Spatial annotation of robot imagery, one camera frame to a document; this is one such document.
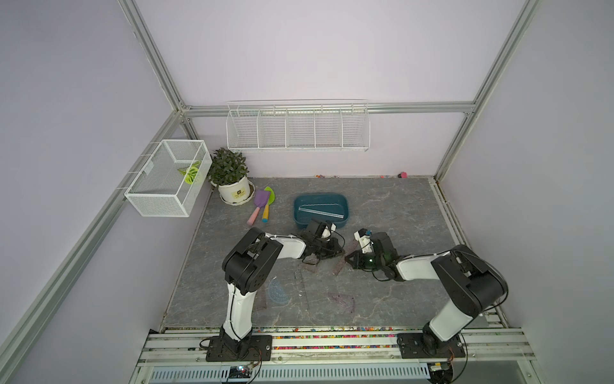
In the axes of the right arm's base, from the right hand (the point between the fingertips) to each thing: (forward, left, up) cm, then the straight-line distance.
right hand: (345, 257), depth 93 cm
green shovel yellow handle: (+24, +34, 0) cm, 42 cm away
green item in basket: (+18, +54, +29) cm, 64 cm away
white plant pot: (+28, +47, +7) cm, 55 cm away
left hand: (+1, 0, +1) cm, 1 cm away
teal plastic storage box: (+25, +6, -1) cm, 26 cm away
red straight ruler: (-4, +3, -2) cm, 6 cm away
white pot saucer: (+34, +42, 0) cm, 54 cm away
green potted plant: (+31, +48, +19) cm, 60 cm away
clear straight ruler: (+22, +9, 0) cm, 24 cm away
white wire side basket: (+17, +62, +26) cm, 69 cm away
